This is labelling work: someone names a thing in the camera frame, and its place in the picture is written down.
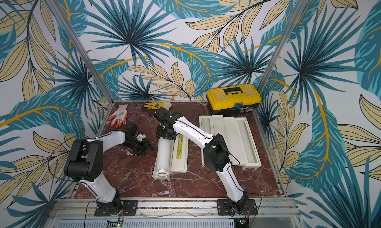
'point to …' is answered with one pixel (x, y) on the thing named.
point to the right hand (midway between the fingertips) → (162, 136)
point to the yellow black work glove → (156, 105)
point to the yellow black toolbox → (232, 100)
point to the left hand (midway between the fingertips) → (151, 152)
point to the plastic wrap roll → (163, 156)
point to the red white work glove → (119, 117)
